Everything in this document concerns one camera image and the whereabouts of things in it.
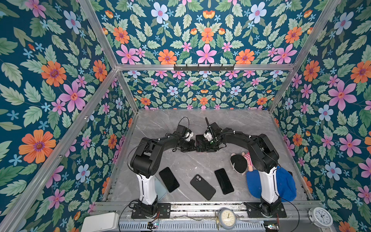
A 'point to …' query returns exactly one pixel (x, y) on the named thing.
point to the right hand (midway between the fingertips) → (203, 149)
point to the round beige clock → (227, 218)
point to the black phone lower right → (224, 181)
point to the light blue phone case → (160, 190)
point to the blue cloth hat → (286, 182)
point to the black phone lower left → (169, 180)
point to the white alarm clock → (320, 217)
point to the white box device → (101, 223)
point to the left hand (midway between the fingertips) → (198, 148)
